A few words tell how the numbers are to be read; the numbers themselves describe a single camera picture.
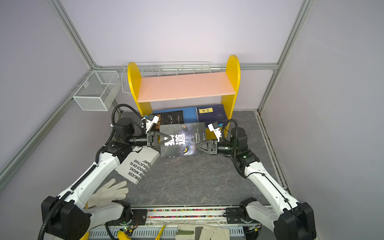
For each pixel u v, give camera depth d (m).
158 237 0.67
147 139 0.60
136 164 0.89
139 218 0.73
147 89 0.77
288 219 0.38
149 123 0.65
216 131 0.65
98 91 0.98
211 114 0.94
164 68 0.94
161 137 0.65
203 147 0.66
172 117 0.96
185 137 0.67
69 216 0.38
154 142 0.63
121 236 0.64
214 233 0.69
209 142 0.63
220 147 0.62
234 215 0.74
